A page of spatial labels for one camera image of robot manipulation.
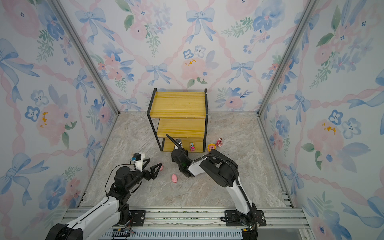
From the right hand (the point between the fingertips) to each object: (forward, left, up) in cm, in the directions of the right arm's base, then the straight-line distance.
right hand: (176, 147), depth 98 cm
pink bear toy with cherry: (+3, -28, +2) cm, 28 cm away
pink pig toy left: (-19, +5, +9) cm, 22 cm away
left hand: (-15, +9, +8) cm, 19 cm away
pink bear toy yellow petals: (-1, -23, +3) cm, 23 cm away
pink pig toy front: (-20, -1, -1) cm, 20 cm away
